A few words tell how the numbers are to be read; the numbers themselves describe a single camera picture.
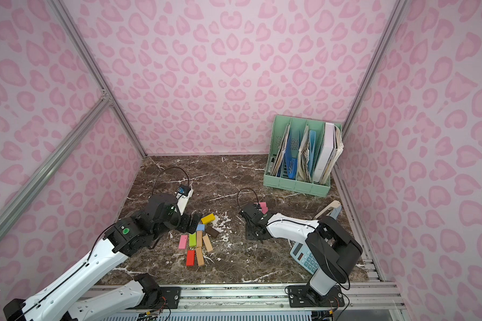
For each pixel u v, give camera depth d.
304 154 0.90
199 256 0.82
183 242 0.86
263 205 0.98
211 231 0.89
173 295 0.73
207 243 0.86
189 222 0.64
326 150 0.88
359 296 0.75
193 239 0.86
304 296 0.72
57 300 0.39
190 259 0.82
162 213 0.52
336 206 0.94
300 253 0.81
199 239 0.86
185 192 0.62
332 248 0.45
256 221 0.69
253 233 0.67
